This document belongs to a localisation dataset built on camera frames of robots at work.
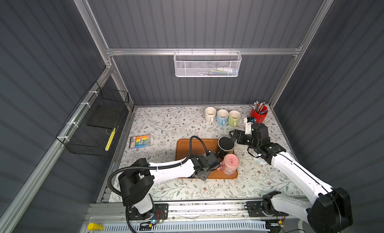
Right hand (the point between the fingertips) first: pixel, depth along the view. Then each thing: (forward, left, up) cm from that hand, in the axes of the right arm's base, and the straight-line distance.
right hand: (237, 133), depth 82 cm
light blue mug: (+20, +5, -9) cm, 23 cm away
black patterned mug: (-4, +6, -7) cm, 10 cm away
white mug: (+24, +13, -9) cm, 29 cm away
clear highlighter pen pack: (+5, +61, -15) cm, 63 cm away
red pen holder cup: (+23, -20, -7) cm, 31 cm away
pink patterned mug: (-15, +5, -6) cm, 17 cm away
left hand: (-16, +20, -13) cm, 29 cm away
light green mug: (+22, -3, -11) cm, 24 cm away
